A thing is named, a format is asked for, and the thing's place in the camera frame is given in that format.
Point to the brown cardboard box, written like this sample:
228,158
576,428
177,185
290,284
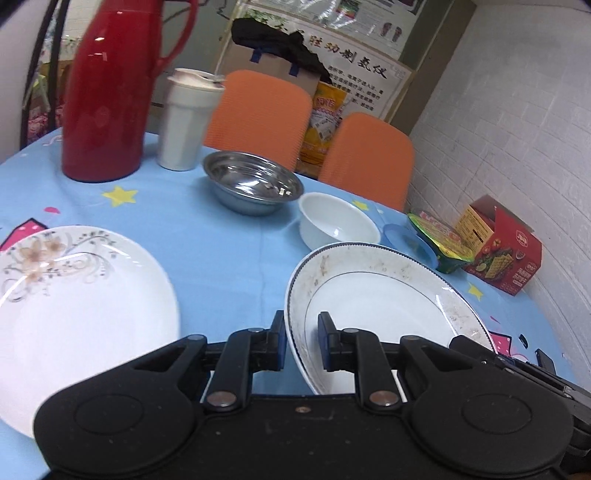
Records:
238,57

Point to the stainless steel bowl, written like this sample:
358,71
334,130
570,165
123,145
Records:
249,184

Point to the blue translucent plastic bowl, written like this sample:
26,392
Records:
408,242

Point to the red thermos jug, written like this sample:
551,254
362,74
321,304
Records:
110,86

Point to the white poster with text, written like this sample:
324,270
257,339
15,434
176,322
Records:
359,42

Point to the green instant noodle bowl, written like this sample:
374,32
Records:
451,250

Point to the orange chair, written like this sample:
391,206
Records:
370,158
262,115

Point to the left orange chair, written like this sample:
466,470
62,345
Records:
262,115

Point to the white plate with blue rim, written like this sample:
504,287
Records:
374,288

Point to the black cloth on box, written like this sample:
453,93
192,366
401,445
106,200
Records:
250,33

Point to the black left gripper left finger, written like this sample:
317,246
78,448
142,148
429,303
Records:
246,353

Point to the black metal rack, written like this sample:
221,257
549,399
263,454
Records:
43,68

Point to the right orange chair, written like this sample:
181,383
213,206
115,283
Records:
370,158

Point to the white tumbler cup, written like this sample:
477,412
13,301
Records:
190,101

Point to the yellow snack bag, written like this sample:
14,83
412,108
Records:
326,114

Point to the white floral plate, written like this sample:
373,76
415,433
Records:
75,302

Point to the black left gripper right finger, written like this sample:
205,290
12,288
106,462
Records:
359,352

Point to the red cracker box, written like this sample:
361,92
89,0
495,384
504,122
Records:
506,253

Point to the white ribbed bowl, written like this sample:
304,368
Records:
326,219

